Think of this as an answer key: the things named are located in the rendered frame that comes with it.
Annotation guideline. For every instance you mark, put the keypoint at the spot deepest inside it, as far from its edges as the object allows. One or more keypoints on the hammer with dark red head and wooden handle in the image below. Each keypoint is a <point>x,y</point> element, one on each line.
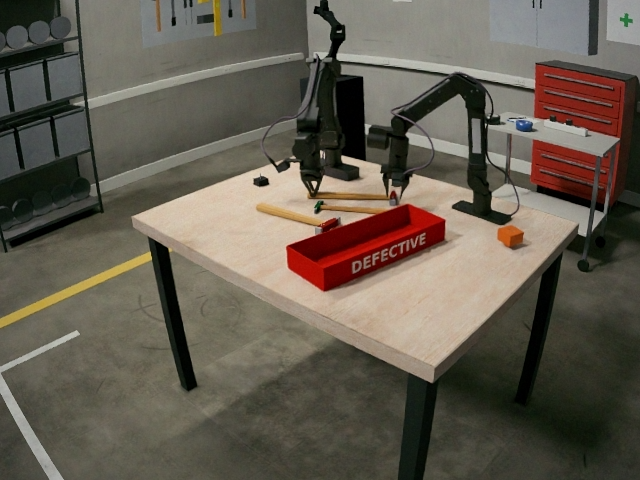
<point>342,195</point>

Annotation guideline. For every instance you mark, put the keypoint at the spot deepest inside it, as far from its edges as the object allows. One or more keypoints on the orange cube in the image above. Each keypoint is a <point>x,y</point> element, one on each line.
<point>510,235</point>

